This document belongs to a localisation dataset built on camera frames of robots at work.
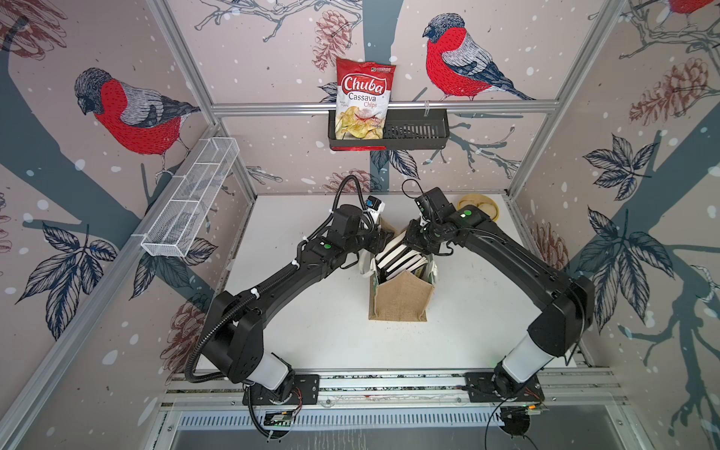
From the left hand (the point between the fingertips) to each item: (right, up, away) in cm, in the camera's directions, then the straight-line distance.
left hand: (391, 225), depth 80 cm
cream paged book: (+2, -4, 0) cm, 4 cm away
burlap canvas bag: (+4, -22, +2) cm, 22 cm away
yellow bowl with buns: (+41, +9, +34) cm, 54 cm away
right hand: (+3, -5, +1) cm, 6 cm away
